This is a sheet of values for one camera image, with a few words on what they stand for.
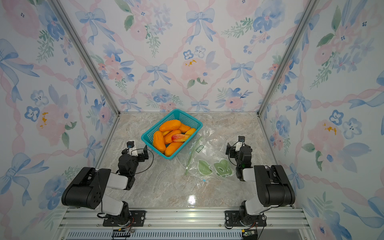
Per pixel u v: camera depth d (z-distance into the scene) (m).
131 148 0.77
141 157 0.82
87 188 0.45
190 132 1.02
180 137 0.95
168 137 0.97
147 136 0.97
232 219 0.73
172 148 0.93
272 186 0.46
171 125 1.00
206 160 0.92
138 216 0.75
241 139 0.80
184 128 1.04
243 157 0.72
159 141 0.92
